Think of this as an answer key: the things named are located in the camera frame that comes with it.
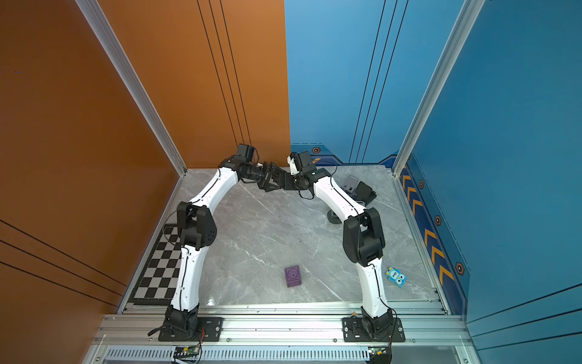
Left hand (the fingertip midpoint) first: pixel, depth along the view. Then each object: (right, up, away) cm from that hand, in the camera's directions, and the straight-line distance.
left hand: (285, 174), depth 93 cm
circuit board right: (+31, -58, -22) cm, 69 cm away
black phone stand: (-5, -1, -5) cm, 8 cm away
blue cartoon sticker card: (+41, -38, -10) cm, 57 cm away
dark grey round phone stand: (+21, -19, +9) cm, 30 cm away
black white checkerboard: (-45, -41, -13) cm, 62 cm away
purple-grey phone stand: (+30, -3, +10) cm, 31 cm away
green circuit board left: (-31, -59, -21) cm, 69 cm away
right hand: (0, -3, +1) cm, 3 cm away
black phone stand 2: (+34, -8, +4) cm, 36 cm away
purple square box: (+4, -37, -13) cm, 40 cm away
